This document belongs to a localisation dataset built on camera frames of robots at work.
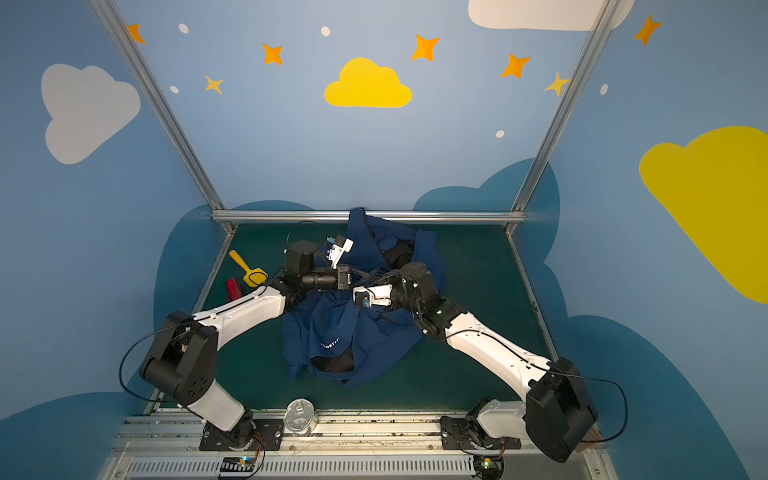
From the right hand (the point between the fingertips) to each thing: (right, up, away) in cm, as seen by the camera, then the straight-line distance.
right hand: (381, 267), depth 79 cm
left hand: (-3, -2, +1) cm, 4 cm away
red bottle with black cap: (-50, -8, +20) cm, 55 cm away
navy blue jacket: (-15, -19, +7) cm, 25 cm away
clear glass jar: (-20, -37, -6) cm, 42 cm away
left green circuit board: (-36, -49, -6) cm, 61 cm away
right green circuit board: (+27, -50, -5) cm, 57 cm away
